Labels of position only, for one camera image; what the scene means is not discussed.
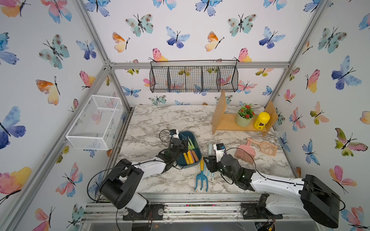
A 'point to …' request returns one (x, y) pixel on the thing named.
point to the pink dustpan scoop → (265, 147)
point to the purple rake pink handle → (192, 156)
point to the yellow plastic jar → (261, 122)
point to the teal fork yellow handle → (202, 177)
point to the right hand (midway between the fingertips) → (206, 157)
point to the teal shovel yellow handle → (186, 158)
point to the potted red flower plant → (244, 117)
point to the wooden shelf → (222, 120)
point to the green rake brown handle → (191, 147)
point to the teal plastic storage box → (181, 161)
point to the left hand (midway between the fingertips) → (188, 140)
